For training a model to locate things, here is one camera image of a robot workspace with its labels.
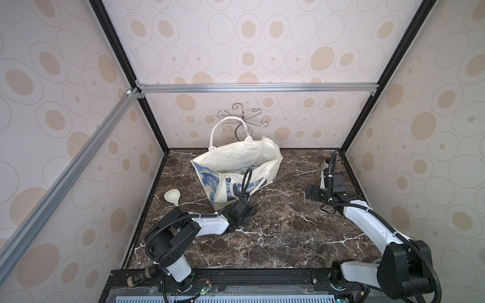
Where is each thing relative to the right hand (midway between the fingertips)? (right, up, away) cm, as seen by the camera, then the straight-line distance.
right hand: (323, 191), depth 88 cm
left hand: (-35, -11, +4) cm, 37 cm away
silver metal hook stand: (-44, +30, -4) cm, 53 cm away
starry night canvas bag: (-48, +11, +6) cm, 50 cm away
